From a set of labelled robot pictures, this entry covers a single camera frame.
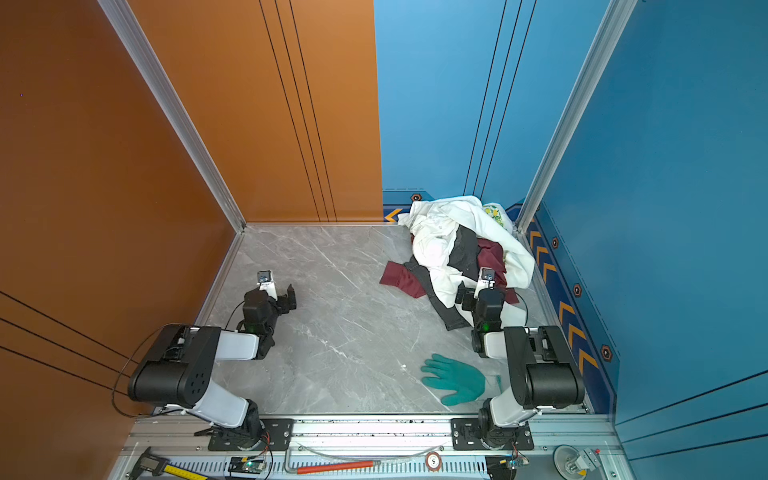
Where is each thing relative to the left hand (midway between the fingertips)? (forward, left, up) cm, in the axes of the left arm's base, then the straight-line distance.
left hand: (275, 284), depth 94 cm
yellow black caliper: (-46, +17, -7) cm, 50 cm away
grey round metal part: (-45, -78, -3) cm, 90 cm away
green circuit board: (-46, -2, -9) cm, 47 cm away
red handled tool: (-46, -23, -8) cm, 52 cm away
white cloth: (+24, -52, +5) cm, 57 cm away
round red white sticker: (-45, -47, -7) cm, 66 cm away
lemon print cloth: (+34, -79, 0) cm, 86 cm away
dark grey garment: (+9, -61, +3) cm, 62 cm away
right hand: (+1, -63, +1) cm, 63 cm away
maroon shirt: (+9, -69, +4) cm, 70 cm away
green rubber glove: (-27, -58, -7) cm, 65 cm away
